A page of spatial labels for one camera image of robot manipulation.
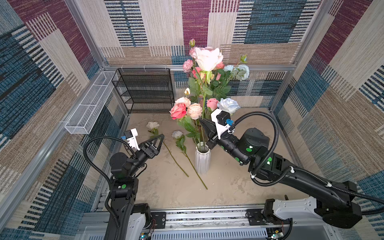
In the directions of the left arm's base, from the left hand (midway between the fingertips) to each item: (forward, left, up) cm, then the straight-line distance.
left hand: (161, 136), depth 65 cm
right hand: (-3, -17, +12) cm, 21 cm away
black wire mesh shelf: (+51, +20, -15) cm, 57 cm away
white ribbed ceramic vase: (-4, -18, -14) cm, 23 cm away
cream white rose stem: (+31, +14, -30) cm, 45 cm away
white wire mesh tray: (+10, +38, 0) cm, 39 cm away
